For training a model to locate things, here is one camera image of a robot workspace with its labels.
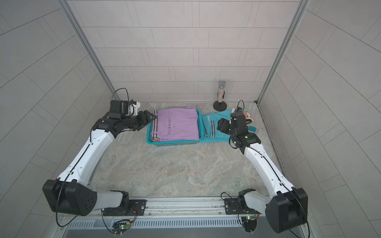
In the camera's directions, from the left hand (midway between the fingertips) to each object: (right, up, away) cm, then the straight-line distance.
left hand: (155, 116), depth 77 cm
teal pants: (+31, -11, +19) cm, 38 cm away
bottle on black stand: (+40, +8, +36) cm, 54 cm away
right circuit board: (+46, -48, -10) cm, 67 cm away
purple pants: (+8, -5, +15) cm, 17 cm away
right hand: (+35, -3, +4) cm, 35 cm away
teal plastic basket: (-7, -11, +11) cm, 17 cm away
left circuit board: (-12, -48, -12) cm, 51 cm away
